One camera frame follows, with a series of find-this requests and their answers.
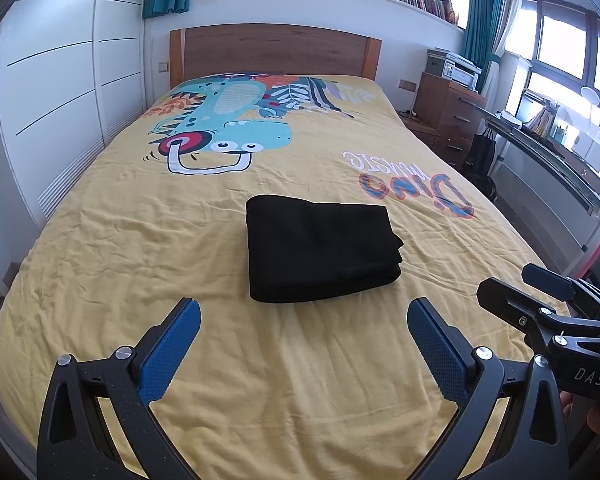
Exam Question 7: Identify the round white desk lamp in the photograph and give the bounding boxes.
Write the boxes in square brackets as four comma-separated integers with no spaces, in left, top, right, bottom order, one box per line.
[580,86,600,124]

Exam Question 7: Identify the black bag on floor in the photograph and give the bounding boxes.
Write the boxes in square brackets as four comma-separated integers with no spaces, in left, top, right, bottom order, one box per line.
[460,128,496,202]

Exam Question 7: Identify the wooden nightstand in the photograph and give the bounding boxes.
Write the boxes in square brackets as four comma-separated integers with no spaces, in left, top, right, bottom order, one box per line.
[399,112,438,148]

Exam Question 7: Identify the wooden headboard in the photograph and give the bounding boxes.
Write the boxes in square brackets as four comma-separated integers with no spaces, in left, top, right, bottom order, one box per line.
[169,23,382,88]

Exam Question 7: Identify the white wardrobe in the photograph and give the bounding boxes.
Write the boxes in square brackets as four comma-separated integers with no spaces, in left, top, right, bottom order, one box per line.
[0,0,145,230]

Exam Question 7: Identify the yellow dinosaur bedspread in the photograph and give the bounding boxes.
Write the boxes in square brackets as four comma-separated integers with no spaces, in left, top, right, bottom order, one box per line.
[0,73,536,479]

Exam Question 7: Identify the wooden chest of drawers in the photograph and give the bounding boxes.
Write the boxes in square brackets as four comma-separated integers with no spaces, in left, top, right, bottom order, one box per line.
[412,73,486,170]

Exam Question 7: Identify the black pants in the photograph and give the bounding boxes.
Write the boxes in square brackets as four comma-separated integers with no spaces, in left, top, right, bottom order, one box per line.
[246,195,403,304]

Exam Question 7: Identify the white printer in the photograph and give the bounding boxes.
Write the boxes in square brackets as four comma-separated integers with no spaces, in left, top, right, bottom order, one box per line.
[425,49,481,91]

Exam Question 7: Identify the person's right hand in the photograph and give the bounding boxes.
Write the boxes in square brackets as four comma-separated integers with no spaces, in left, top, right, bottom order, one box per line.
[559,391,600,436]

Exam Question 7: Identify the glass top desk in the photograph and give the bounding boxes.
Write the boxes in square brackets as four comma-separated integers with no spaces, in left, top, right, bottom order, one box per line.
[477,107,600,215]

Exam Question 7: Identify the right teal curtain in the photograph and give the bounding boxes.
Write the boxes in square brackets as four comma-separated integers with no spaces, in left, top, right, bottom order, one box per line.
[460,0,504,93]

